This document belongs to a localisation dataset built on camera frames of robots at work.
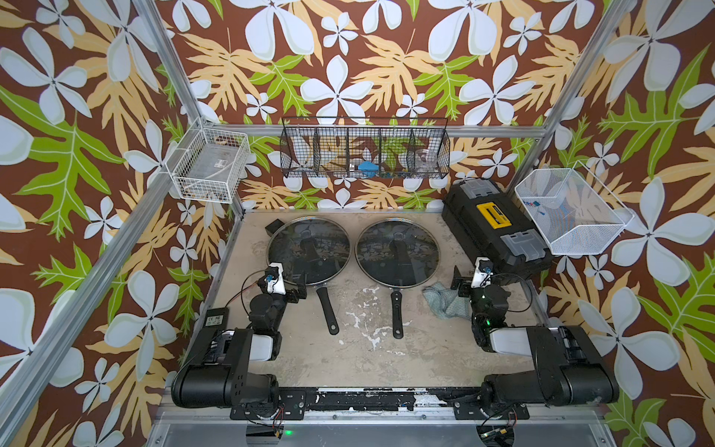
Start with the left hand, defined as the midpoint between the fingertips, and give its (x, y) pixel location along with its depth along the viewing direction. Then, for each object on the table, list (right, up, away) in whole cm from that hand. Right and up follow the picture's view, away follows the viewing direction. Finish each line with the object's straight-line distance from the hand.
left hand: (289, 267), depth 87 cm
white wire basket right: (+87, +17, -4) cm, 89 cm away
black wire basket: (+24, +42, +11) cm, 49 cm away
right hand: (+58, 0, +2) cm, 58 cm away
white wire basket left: (-25, +32, -1) cm, 41 cm away
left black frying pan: (+13, -14, -6) cm, 20 cm away
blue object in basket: (+26, +33, +7) cm, 43 cm away
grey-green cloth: (+52, -12, +4) cm, 53 cm away
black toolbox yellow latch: (+68, +14, +6) cm, 69 cm away
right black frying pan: (+34, -10, -1) cm, 36 cm away
